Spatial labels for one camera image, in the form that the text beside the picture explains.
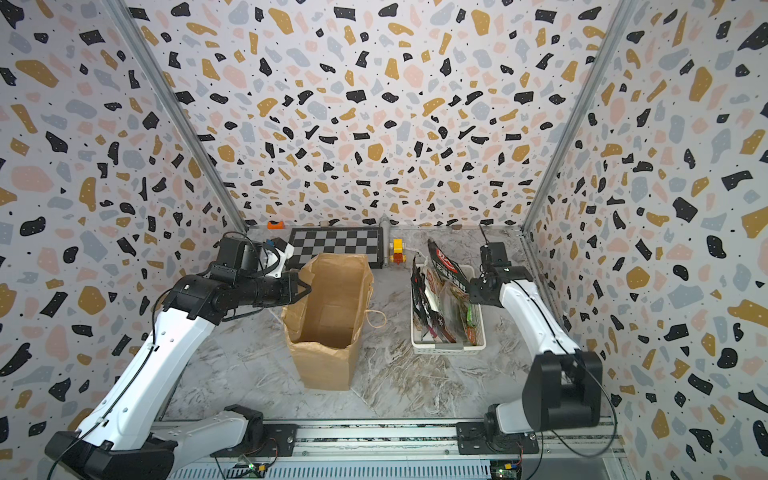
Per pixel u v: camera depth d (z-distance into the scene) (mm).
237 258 516
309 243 1130
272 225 1245
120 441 366
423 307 763
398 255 1097
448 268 880
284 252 658
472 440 745
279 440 732
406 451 730
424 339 919
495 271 610
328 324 928
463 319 838
